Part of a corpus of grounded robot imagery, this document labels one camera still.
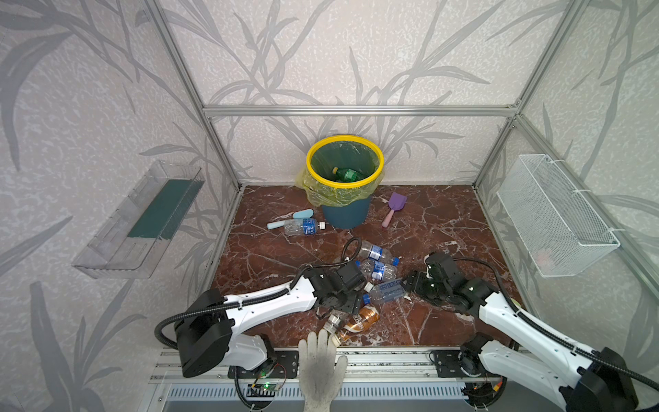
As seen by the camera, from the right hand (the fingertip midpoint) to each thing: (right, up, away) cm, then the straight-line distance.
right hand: (405, 278), depth 82 cm
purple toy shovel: (+3, +25, +33) cm, 42 cm away
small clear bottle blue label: (-11, +7, +12) cm, 18 cm away
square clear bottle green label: (-23, -13, -2) cm, 26 cm away
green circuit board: (-41, -27, -11) cm, 50 cm away
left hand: (-17, -5, -2) cm, 18 cm away
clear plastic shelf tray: (-74, +14, -19) cm, 77 cm away
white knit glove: (-27, -25, -10) cm, 38 cm away
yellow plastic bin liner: (-28, +27, +4) cm, 39 cm away
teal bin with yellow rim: (-18, +45, +17) cm, 51 cm away
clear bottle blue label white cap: (-36, +15, +17) cm, 43 cm away
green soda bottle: (-19, +36, +20) cm, 45 cm away
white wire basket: (+34, +17, -19) cm, 43 cm away
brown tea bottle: (-13, -11, -5) cm, 17 cm away
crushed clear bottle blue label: (-8, 0, +8) cm, 12 cm away
